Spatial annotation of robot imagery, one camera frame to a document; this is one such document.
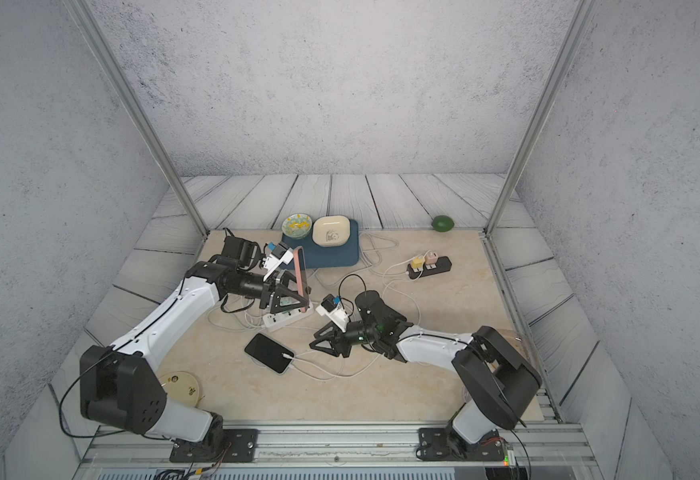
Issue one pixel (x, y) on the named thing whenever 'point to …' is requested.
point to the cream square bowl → (331, 231)
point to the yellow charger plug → (418, 262)
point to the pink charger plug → (431, 258)
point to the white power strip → (273, 319)
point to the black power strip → (444, 264)
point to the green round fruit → (442, 223)
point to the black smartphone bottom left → (270, 352)
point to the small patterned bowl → (296, 226)
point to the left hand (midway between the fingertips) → (307, 299)
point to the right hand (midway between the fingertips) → (316, 343)
